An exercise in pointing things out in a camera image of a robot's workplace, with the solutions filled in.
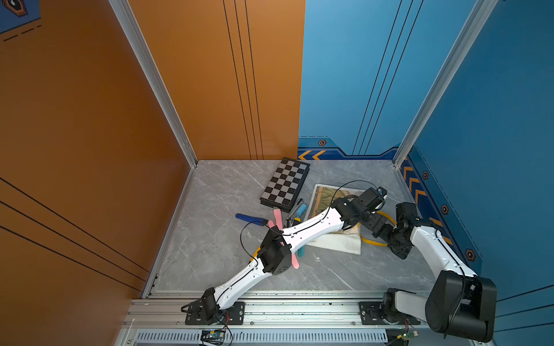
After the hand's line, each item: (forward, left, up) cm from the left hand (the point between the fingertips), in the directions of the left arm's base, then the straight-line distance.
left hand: (374, 212), depth 83 cm
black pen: (+14, +28, -13) cm, 34 cm away
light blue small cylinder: (+10, +27, -12) cm, 31 cm away
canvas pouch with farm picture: (-7, +10, -10) cm, 16 cm away
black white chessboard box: (+21, +35, -11) cm, 42 cm away
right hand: (-7, -4, -9) cm, 13 cm away
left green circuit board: (-39, +59, -17) cm, 73 cm away
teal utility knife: (-11, +28, -12) cm, 33 cm away
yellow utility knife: (-21, +43, +11) cm, 49 cm away
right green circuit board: (-38, -5, -14) cm, 41 cm away
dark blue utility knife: (+5, +50, -15) cm, 53 cm away
